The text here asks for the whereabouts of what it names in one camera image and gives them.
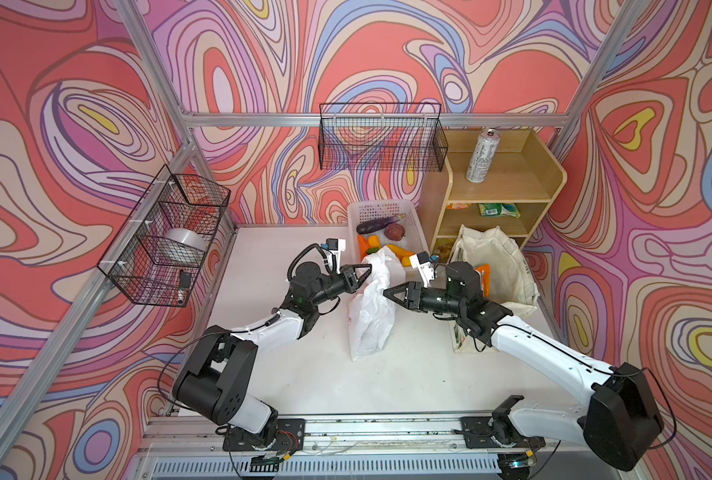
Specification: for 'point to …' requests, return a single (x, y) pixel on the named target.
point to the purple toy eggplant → (370, 226)
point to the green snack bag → (498, 209)
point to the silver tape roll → (184, 241)
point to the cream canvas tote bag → (511, 284)
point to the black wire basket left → (162, 247)
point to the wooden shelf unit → (505, 178)
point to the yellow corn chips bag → (443, 247)
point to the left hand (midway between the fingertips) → (376, 269)
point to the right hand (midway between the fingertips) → (388, 300)
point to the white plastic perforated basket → (396, 222)
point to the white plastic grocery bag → (372, 313)
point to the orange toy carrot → (363, 246)
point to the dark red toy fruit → (394, 232)
